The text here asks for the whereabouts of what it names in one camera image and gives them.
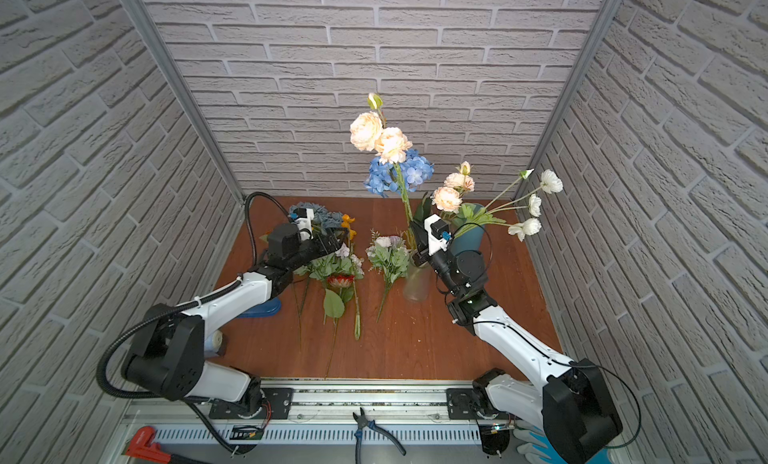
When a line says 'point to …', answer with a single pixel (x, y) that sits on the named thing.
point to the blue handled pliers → (361, 422)
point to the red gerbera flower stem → (335, 300)
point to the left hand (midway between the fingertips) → (341, 230)
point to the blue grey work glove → (535, 444)
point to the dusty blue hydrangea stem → (330, 220)
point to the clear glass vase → (417, 282)
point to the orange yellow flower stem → (348, 220)
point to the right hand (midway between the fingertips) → (415, 218)
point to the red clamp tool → (142, 447)
